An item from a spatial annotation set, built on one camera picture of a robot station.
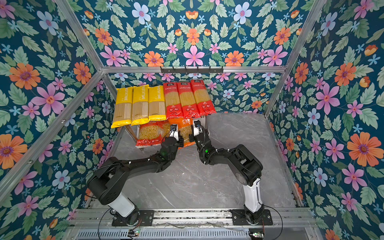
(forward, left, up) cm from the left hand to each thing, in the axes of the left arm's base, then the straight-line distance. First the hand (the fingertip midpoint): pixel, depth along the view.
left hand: (180, 127), depth 86 cm
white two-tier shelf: (-3, +28, -13) cm, 31 cm away
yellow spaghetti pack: (+1, +26, +16) cm, 31 cm away
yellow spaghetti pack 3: (+5, +11, +15) cm, 19 cm away
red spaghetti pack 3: (+5, -14, +16) cm, 22 cm away
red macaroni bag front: (+6, +12, -8) cm, 16 cm away
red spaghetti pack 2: (0, -6, +16) cm, 18 cm away
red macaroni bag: (+4, +20, -10) cm, 22 cm away
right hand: (+4, -7, -1) cm, 8 cm away
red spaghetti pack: (-1, +1, +17) cm, 17 cm away
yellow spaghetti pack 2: (+3, +18, +16) cm, 25 cm away
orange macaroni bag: (+2, -2, -3) cm, 4 cm away
